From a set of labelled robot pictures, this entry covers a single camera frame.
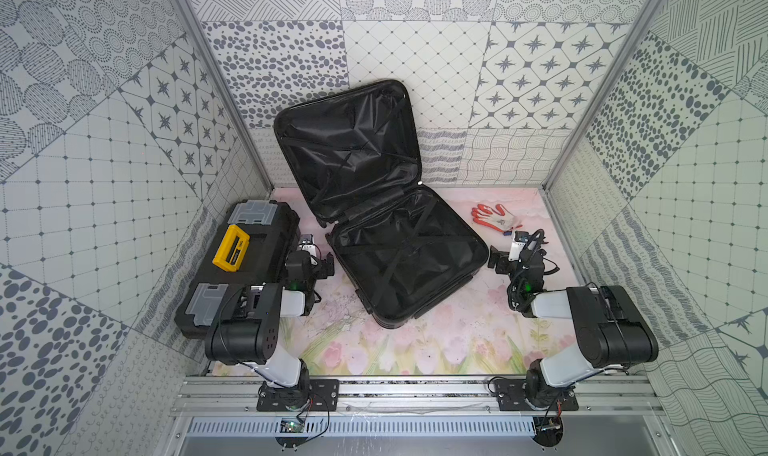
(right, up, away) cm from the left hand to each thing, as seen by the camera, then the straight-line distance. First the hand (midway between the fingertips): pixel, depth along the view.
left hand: (322, 253), depth 95 cm
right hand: (+60, +1, 0) cm, 60 cm away
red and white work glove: (+63, +11, +16) cm, 66 cm away
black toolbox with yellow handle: (-18, +3, -10) cm, 21 cm away
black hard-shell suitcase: (+11, +31, 0) cm, 33 cm away
